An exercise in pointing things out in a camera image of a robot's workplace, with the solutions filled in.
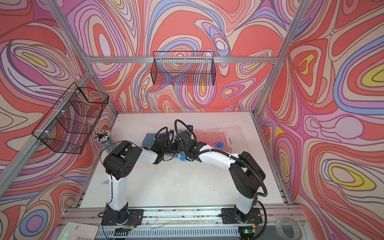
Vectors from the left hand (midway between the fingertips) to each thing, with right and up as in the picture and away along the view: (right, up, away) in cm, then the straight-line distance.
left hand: (190, 145), depth 93 cm
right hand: (-4, 0, -4) cm, 5 cm away
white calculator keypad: (-55, -37, -25) cm, 70 cm away
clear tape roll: (+47, -37, -22) cm, 64 cm away
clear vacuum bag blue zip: (+26, +4, +9) cm, 27 cm away
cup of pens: (-50, +6, -9) cm, 51 cm away
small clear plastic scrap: (-49, -20, -8) cm, 53 cm away
